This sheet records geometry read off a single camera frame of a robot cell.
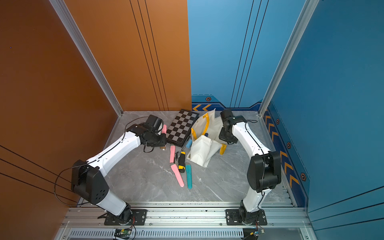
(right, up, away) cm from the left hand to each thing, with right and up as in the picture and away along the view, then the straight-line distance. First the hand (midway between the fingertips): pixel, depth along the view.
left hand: (165, 140), depth 86 cm
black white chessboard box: (+5, +4, +18) cm, 20 cm away
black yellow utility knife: (+9, -15, +3) cm, 18 cm away
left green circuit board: (-18, -44, -14) cm, 49 cm away
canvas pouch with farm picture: (+23, +1, -6) cm, 24 cm away
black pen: (+10, -3, +14) cm, 18 cm away
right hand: (+36, 0, +3) cm, 36 cm away
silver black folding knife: (+6, -11, +8) cm, 15 cm away
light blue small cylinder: (+12, -5, +13) cm, 19 cm away
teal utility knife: (+13, -18, +3) cm, 22 cm away
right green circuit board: (+46, -42, -17) cm, 64 cm away
